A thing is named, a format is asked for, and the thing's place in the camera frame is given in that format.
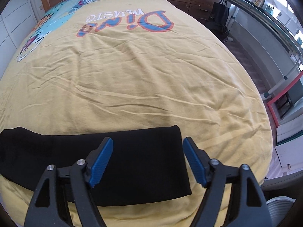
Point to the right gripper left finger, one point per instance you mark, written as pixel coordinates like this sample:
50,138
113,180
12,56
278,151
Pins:
49,203

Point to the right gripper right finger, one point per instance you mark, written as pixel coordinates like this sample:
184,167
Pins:
247,204

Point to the black pants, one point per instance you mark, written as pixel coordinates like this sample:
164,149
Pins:
146,165

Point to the yellow dino print bedsheet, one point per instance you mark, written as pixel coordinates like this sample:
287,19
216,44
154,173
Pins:
122,65

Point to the long window desk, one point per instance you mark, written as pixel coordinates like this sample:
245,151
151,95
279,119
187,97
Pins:
274,26

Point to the black bag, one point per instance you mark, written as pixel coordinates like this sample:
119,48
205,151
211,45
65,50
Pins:
217,20

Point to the white wardrobe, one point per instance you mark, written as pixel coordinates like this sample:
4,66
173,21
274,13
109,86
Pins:
17,21

